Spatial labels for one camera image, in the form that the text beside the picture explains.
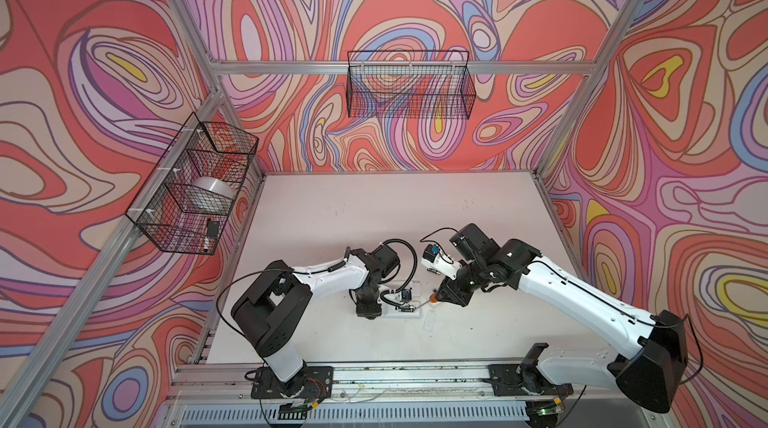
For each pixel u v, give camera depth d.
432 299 0.75
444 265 0.66
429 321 0.84
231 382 0.75
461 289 0.65
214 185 0.73
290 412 0.72
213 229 0.73
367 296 0.75
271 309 0.46
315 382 0.73
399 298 0.77
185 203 0.74
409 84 0.96
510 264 0.52
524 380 0.66
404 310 0.82
